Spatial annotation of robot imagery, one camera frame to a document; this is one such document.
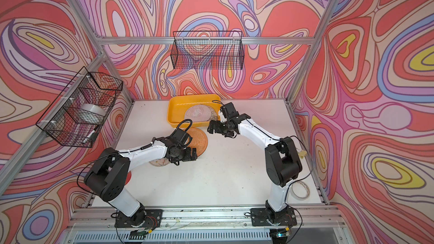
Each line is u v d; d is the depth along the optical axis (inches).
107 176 17.9
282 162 18.8
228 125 26.5
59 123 26.1
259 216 28.9
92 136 28.3
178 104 46.3
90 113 27.5
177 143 28.3
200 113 43.6
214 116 43.0
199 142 38.7
